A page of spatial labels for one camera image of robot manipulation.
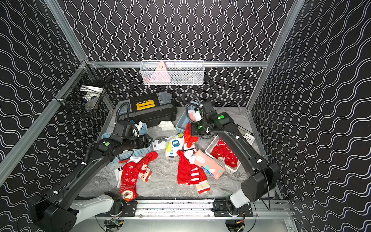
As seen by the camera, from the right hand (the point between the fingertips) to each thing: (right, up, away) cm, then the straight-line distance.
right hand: (191, 130), depth 77 cm
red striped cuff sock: (0, -26, +9) cm, 28 cm away
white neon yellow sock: (-11, -10, +15) cm, 21 cm away
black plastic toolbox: (-28, +14, +21) cm, 37 cm away
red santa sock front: (-35, -24, +7) cm, 43 cm away
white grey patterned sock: (-20, -10, +21) cm, 31 cm away
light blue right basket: (-4, +8, +34) cm, 35 cm away
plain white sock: (-18, +2, +32) cm, 37 cm away
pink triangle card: (-19, +34, +13) cm, 41 cm away
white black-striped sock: (-2, -14, +11) cm, 18 cm away
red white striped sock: (-2, -5, 0) cm, 5 cm away
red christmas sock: (+20, -15, +16) cm, 30 cm away
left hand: (-23, -4, -1) cm, 23 cm away
